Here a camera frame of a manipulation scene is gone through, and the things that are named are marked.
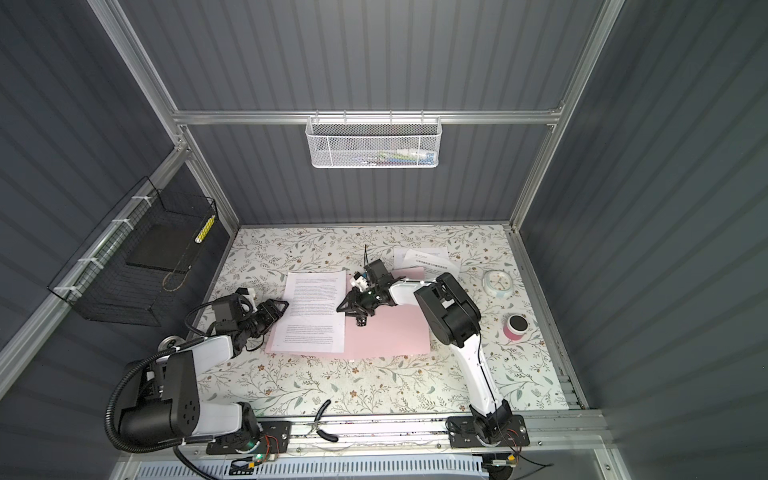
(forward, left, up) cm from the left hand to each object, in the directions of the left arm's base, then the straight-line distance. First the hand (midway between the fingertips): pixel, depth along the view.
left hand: (283, 308), depth 92 cm
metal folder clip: (-4, -24, -4) cm, 25 cm away
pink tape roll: (-11, -70, +1) cm, 71 cm away
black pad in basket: (+5, +24, +25) cm, 35 cm away
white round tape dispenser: (+6, -70, -1) cm, 71 cm away
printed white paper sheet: (-3, -8, -5) cm, 10 cm away
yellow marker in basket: (+13, +17, +23) cm, 31 cm away
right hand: (-1, -18, -4) cm, 19 cm away
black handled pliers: (-32, -12, -5) cm, 35 cm away
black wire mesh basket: (0, +31, +23) cm, 39 cm away
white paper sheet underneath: (+19, -51, -3) cm, 55 cm away
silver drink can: (-14, +24, +9) cm, 29 cm away
